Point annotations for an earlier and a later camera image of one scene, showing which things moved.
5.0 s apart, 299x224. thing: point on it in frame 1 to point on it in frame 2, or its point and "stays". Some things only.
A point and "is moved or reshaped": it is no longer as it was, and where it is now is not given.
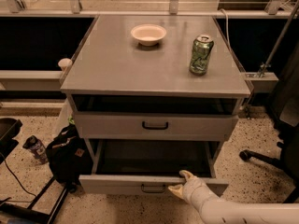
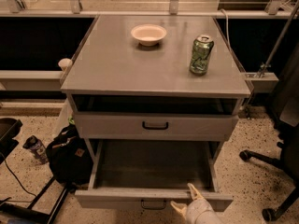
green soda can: x=201 y=52 stays
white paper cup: x=64 y=63 stays
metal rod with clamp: x=265 y=65 stays
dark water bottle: x=37 y=149 stays
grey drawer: x=149 y=167 is moved or reshaped
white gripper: x=192 y=189 to x=198 y=208
